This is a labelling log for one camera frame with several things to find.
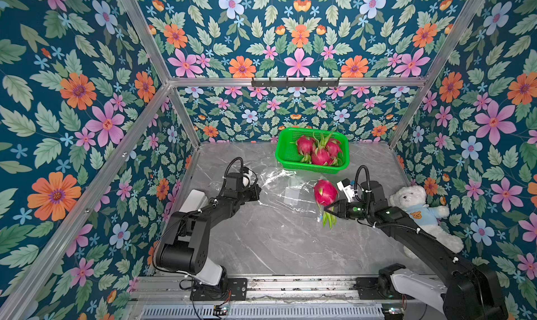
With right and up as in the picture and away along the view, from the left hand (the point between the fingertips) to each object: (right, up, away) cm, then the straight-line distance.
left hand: (262, 186), depth 93 cm
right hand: (+27, -6, -14) cm, 31 cm away
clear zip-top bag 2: (+6, +1, +6) cm, 8 cm away
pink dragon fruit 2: (+21, +20, +15) cm, 33 cm away
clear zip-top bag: (+17, -4, +6) cm, 18 cm away
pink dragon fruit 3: (+28, +14, +6) cm, 32 cm away
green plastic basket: (+12, +15, +19) cm, 27 cm away
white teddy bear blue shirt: (+63, -5, -6) cm, 64 cm away
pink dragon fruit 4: (+26, -1, -16) cm, 30 cm away
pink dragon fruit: (+35, +18, +15) cm, 42 cm away
